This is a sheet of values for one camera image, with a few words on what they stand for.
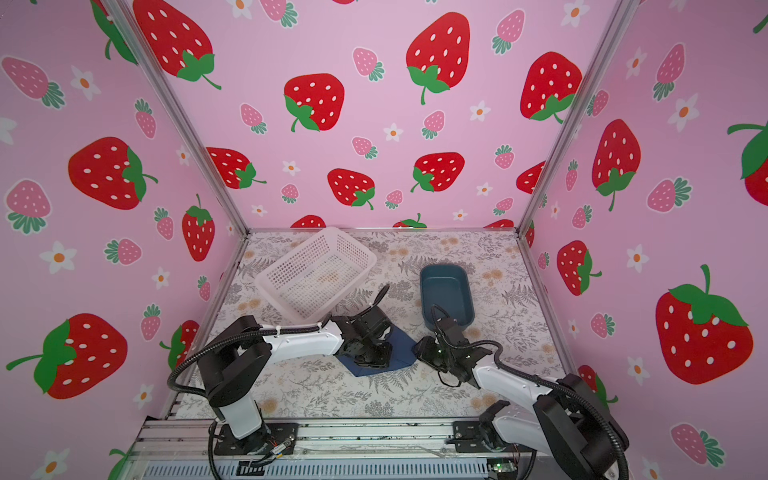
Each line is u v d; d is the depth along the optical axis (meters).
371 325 0.70
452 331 0.68
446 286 1.07
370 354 0.74
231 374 0.46
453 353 0.67
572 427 0.42
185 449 0.74
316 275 1.07
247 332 0.49
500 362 0.56
